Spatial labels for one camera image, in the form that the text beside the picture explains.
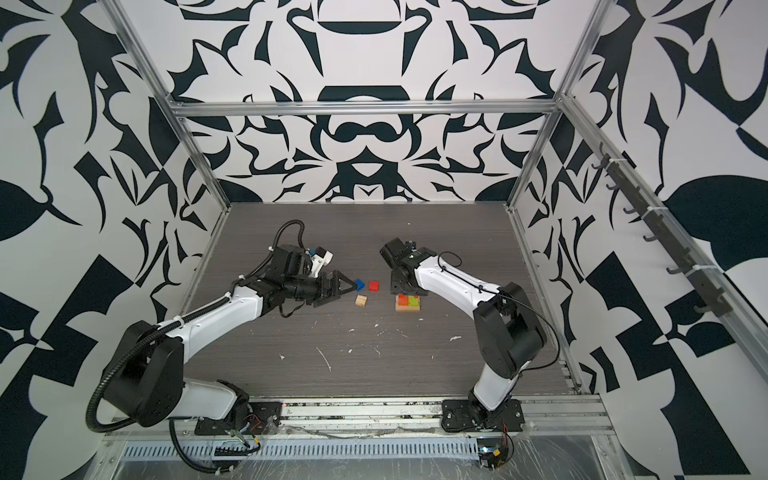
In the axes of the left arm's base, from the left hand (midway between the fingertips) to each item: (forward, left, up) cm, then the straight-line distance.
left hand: (352, 287), depth 81 cm
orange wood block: (+3, -15, -14) cm, 20 cm away
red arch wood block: (+4, -14, -14) cm, 20 cm away
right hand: (+4, -15, -7) cm, 17 cm away
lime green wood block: (+1, -17, -12) cm, 21 cm away
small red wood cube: (+8, -6, -14) cm, 17 cm away
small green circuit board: (-35, -33, -16) cm, 50 cm away
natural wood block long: (0, -16, -13) cm, 21 cm away
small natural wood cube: (+3, -1, -14) cm, 15 cm away
